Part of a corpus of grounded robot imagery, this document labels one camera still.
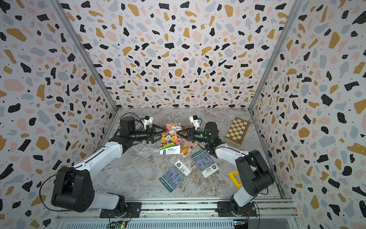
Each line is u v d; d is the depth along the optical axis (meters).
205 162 0.92
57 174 0.42
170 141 0.77
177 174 0.86
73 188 0.42
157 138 0.79
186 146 0.98
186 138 0.74
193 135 0.73
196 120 0.78
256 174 0.45
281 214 0.75
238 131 1.05
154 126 0.73
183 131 0.77
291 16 0.75
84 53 0.86
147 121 0.78
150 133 0.70
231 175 0.86
